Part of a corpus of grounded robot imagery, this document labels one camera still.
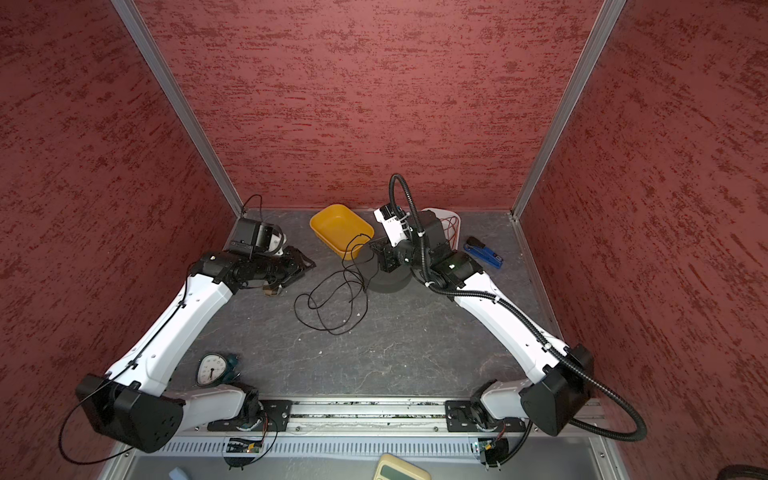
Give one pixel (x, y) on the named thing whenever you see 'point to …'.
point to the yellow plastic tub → (342, 230)
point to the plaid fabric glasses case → (270, 290)
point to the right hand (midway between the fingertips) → (369, 251)
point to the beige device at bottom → (391, 467)
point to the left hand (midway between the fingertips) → (311, 274)
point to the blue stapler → (480, 250)
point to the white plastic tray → (442, 213)
